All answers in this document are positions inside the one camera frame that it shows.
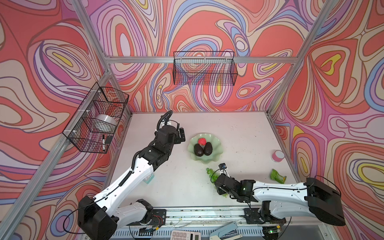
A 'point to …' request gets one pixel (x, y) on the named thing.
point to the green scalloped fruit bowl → (217, 150)
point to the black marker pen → (103, 143)
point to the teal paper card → (148, 179)
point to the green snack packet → (275, 176)
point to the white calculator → (185, 235)
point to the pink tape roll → (278, 155)
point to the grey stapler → (229, 232)
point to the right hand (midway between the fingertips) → (220, 185)
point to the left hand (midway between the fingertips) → (176, 128)
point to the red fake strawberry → (202, 141)
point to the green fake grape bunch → (213, 176)
